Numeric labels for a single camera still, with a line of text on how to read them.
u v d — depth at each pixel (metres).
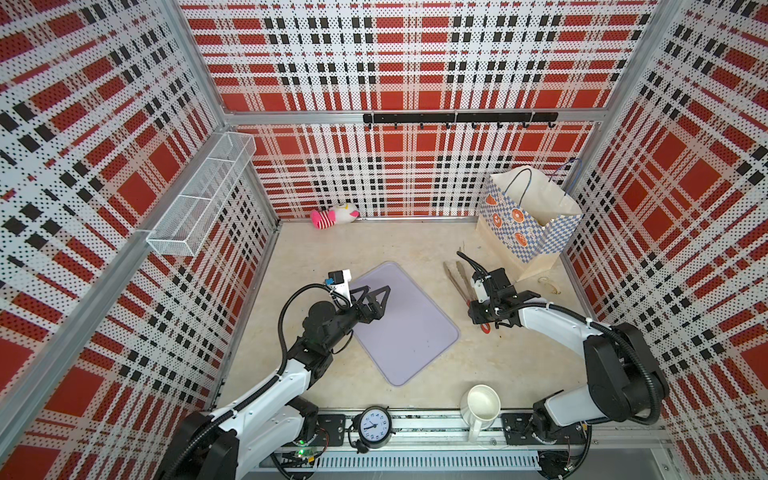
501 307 0.66
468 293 0.93
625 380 0.43
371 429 0.72
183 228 0.92
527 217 0.87
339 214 1.15
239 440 0.43
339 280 0.69
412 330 0.98
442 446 0.73
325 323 0.59
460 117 0.89
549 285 0.99
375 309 0.69
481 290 0.77
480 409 0.77
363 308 0.69
